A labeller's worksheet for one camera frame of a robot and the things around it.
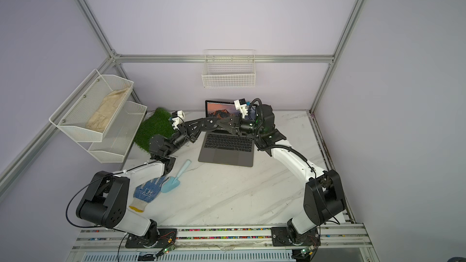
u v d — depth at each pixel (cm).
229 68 107
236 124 64
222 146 102
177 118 73
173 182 90
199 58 181
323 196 43
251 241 73
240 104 70
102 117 77
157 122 111
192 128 75
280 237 73
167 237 73
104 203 44
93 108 81
